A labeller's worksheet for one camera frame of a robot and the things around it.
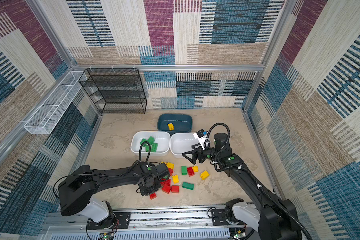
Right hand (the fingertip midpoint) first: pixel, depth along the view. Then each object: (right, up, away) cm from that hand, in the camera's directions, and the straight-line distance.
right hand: (188, 152), depth 77 cm
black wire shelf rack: (-51, +39, +32) cm, 72 cm away
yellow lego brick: (-12, +13, +31) cm, 35 cm away
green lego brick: (-29, +3, +22) cm, 37 cm away
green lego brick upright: (-2, -13, +12) cm, 17 cm away
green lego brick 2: (-24, +4, +25) cm, 35 cm away
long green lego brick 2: (0, -19, +5) cm, 19 cm away
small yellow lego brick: (+5, -12, +12) cm, 18 cm away
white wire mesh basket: (-68, +16, -7) cm, 70 cm away
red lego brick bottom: (-12, -20, +4) cm, 24 cm away
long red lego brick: (-19, -23, +2) cm, 29 cm away
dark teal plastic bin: (-9, +16, +34) cm, 39 cm away
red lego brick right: (+2, -13, +11) cm, 17 cm away
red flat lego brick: (-12, -18, +7) cm, 23 cm away
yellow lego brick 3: (+9, -14, +9) cm, 19 cm away
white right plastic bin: (-3, +2, +28) cm, 28 cm away
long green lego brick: (-21, 0, +20) cm, 29 cm away
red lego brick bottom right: (-7, -20, +4) cm, 22 cm away
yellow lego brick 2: (-7, -16, +8) cm, 20 cm away
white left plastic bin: (-18, +3, +24) cm, 30 cm away
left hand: (-17, -21, +5) cm, 27 cm away
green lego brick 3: (-23, +1, +6) cm, 23 cm away
